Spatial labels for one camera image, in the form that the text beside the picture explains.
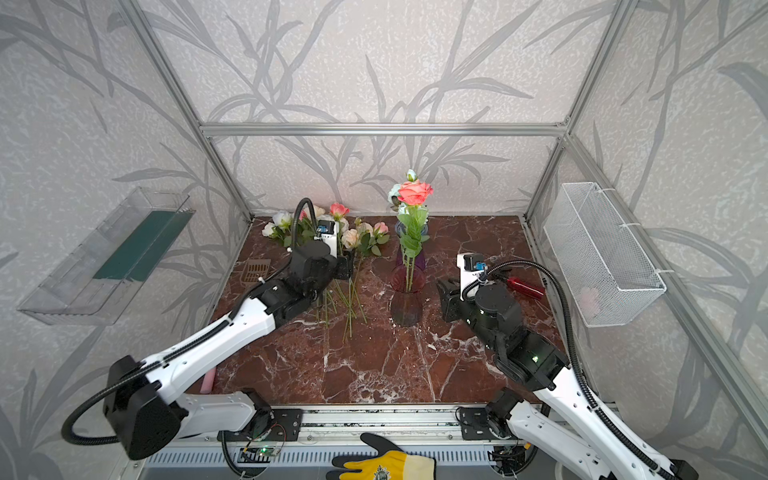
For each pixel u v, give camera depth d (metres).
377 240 1.11
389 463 0.67
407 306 0.84
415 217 0.67
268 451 0.70
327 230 0.65
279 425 0.73
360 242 1.11
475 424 0.74
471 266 0.55
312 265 0.56
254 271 1.05
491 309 0.46
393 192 0.75
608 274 0.61
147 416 0.38
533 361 0.46
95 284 0.63
